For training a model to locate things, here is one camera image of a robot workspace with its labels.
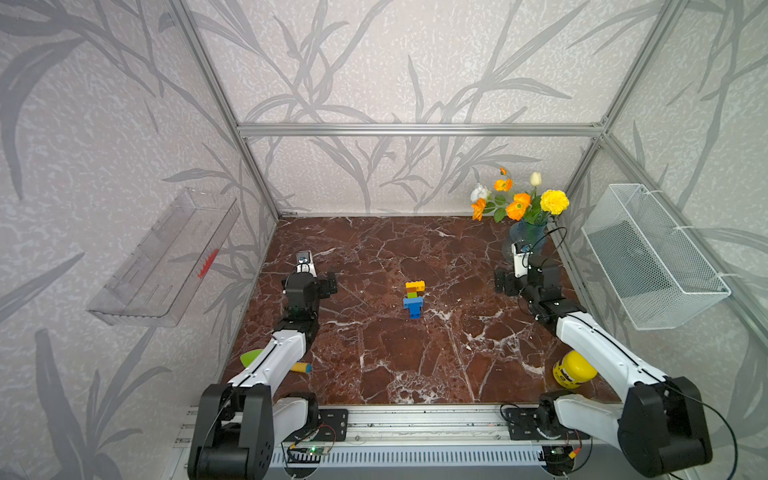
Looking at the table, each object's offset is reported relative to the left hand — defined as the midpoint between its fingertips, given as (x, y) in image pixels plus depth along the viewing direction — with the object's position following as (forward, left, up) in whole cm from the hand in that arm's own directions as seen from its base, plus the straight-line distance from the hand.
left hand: (313, 269), depth 86 cm
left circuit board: (-43, -4, -17) cm, 47 cm away
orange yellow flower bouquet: (+15, -65, +11) cm, 68 cm away
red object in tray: (-11, +19, +16) cm, 27 cm away
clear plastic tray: (-9, +30, +14) cm, 34 cm away
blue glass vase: (+15, -68, -2) cm, 70 cm away
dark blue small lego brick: (-7, -30, -12) cm, 33 cm away
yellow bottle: (-27, -68, -3) cm, 73 cm away
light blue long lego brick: (-3, -28, -13) cm, 31 cm away
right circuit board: (-44, -63, -14) cm, 78 cm away
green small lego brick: (-1, -29, -13) cm, 32 cm away
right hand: (+1, -58, +1) cm, 58 cm away
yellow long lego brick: (+3, -32, -13) cm, 34 cm away
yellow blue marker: (-24, +1, -12) cm, 27 cm away
